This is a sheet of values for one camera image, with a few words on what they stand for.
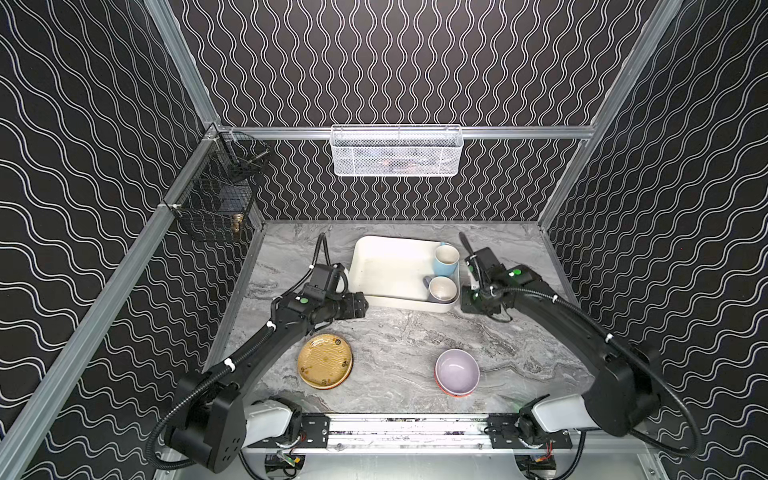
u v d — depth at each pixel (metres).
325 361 0.84
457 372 0.83
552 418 0.61
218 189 0.93
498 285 0.59
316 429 0.74
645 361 0.42
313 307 0.59
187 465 0.42
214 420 0.40
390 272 1.07
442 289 0.97
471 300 0.73
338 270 0.78
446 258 0.98
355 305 0.73
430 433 0.76
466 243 0.70
